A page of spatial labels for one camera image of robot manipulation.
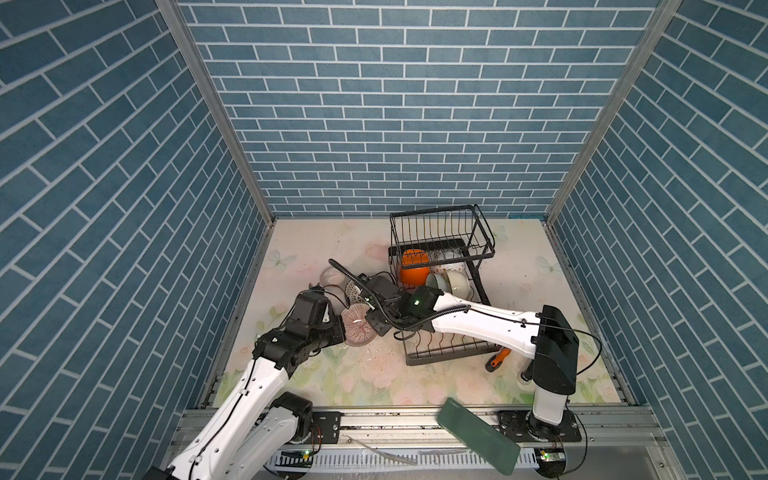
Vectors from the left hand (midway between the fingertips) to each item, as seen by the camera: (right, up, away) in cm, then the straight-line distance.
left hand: (347, 326), depth 79 cm
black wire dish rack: (+29, +20, +30) cm, 46 cm away
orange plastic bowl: (+18, +16, -1) cm, 24 cm away
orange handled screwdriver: (+41, -11, +3) cm, 42 cm away
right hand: (+6, +4, +1) cm, 7 cm away
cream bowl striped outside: (+32, +9, +10) cm, 35 cm away
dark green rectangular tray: (+34, -25, -7) cm, 43 cm away
